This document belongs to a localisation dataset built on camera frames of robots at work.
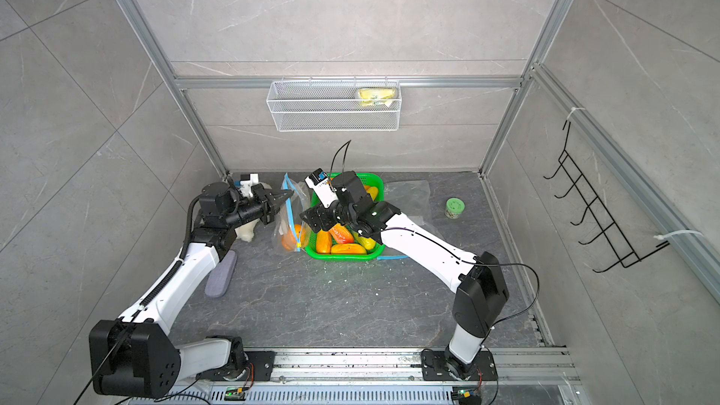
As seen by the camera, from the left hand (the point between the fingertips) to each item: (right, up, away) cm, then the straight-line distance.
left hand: (294, 188), depth 74 cm
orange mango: (-5, -16, +12) cm, 21 cm away
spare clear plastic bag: (+37, -3, +34) cm, 50 cm away
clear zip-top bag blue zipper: (-1, -5, -1) cm, 5 cm away
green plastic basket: (+12, -18, +19) cm, 29 cm away
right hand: (+5, -5, +2) cm, 7 cm away
